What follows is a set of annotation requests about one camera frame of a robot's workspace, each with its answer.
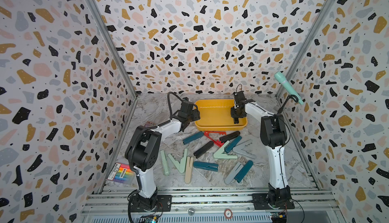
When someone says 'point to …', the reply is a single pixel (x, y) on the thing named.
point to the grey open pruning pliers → (238, 148)
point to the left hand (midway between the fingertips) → (200, 112)
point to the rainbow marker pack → (122, 173)
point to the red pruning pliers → (213, 141)
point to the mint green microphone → (280, 77)
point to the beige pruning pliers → (189, 166)
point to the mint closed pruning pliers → (166, 169)
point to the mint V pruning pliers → (180, 166)
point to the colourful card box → (149, 123)
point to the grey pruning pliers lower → (233, 174)
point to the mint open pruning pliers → (219, 153)
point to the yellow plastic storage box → (216, 115)
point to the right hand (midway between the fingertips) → (237, 113)
